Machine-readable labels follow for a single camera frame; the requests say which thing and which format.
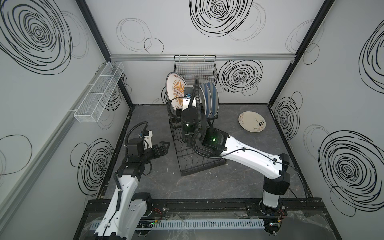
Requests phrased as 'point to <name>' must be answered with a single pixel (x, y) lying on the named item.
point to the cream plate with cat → (252, 121)
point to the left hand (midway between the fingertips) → (164, 145)
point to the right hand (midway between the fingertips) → (188, 95)
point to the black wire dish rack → (189, 160)
